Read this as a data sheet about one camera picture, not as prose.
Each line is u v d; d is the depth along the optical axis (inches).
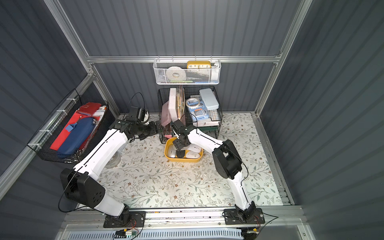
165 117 39.9
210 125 36.9
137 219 29.0
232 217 28.5
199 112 35.7
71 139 26.9
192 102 37.9
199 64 34.4
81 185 16.3
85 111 30.7
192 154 36.9
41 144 23.9
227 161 21.5
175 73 32.6
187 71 34.8
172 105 35.1
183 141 27.5
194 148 38.0
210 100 38.3
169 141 38.1
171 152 37.9
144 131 26.3
